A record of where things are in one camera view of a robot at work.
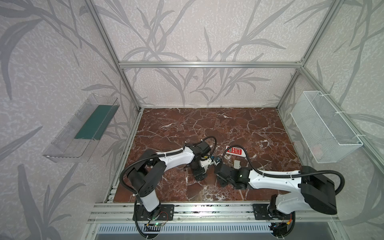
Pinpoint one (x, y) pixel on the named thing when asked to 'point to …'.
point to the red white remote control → (235, 151)
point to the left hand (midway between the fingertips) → (200, 167)
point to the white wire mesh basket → (328, 137)
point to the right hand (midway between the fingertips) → (219, 170)
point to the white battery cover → (236, 165)
